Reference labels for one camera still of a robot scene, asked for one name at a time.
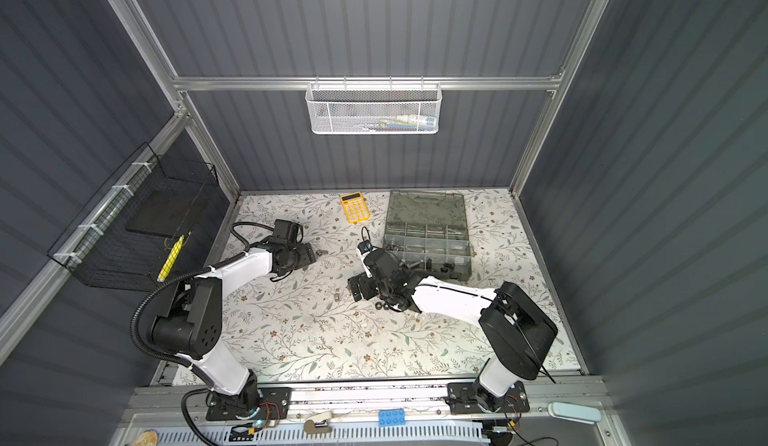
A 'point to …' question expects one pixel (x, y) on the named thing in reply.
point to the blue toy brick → (391, 417)
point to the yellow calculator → (355, 207)
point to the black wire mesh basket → (121, 240)
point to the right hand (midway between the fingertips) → (365, 278)
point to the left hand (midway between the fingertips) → (302, 258)
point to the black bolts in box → (446, 266)
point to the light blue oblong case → (574, 412)
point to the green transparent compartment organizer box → (430, 231)
